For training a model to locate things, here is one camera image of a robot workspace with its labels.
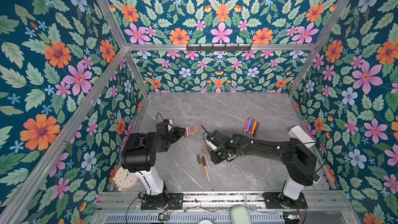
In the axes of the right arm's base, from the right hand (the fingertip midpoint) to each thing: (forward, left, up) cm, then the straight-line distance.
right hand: (211, 158), depth 82 cm
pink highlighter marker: (+25, -24, -4) cm, 34 cm away
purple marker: (+24, -27, -5) cm, 36 cm away
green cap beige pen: (0, +7, -5) cm, 8 cm away
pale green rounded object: (-25, -13, -2) cm, 28 cm away
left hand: (+21, +16, 0) cm, 26 cm away
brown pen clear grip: (+19, -29, -5) cm, 35 cm away
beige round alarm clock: (-9, +45, -2) cm, 46 cm away
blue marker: (+25, -26, -4) cm, 36 cm away
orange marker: (+23, -28, -5) cm, 37 cm away
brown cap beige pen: (-1, +4, -4) cm, 6 cm away
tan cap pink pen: (+4, +4, -4) cm, 7 cm away
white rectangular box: (+17, -53, -1) cm, 55 cm away
